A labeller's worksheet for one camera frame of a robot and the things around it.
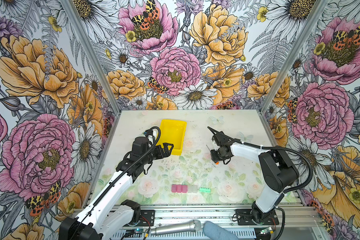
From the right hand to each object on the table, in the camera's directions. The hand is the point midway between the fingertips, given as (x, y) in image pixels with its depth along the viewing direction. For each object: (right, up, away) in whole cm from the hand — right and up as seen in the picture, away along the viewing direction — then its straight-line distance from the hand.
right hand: (215, 162), depth 94 cm
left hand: (-28, +9, -14) cm, 33 cm away
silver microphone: (-15, -23, -25) cm, 37 cm away
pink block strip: (-21, -12, -10) cm, 27 cm away
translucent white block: (-14, -12, -10) cm, 21 cm away
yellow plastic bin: (-27, +17, +14) cm, 35 cm away
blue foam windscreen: (-6, -25, -25) cm, 36 cm away
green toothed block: (-8, -13, -10) cm, 18 cm away
